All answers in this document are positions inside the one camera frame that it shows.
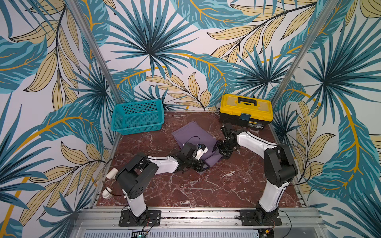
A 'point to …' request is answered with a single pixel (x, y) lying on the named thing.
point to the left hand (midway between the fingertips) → (207, 168)
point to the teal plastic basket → (133, 117)
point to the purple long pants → (195, 133)
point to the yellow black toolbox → (245, 111)
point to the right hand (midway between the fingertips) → (215, 152)
